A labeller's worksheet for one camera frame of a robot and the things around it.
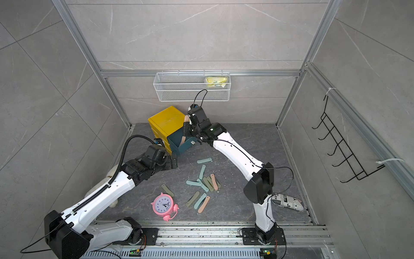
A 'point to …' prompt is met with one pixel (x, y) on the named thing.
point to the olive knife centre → (208, 182)
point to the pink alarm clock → (163, 205)
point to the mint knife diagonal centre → (203, 186)
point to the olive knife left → (167, 190)
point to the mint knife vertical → (202, 171)
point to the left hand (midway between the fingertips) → (170, 157)
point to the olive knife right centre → (211, 184)
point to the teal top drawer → (175, 140)
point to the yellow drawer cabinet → (166, 123)
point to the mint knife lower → (200, 200)
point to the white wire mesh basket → (194, 86)
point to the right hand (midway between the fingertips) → (185, 127)
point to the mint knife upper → (204, 160)
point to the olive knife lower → (188, 204)
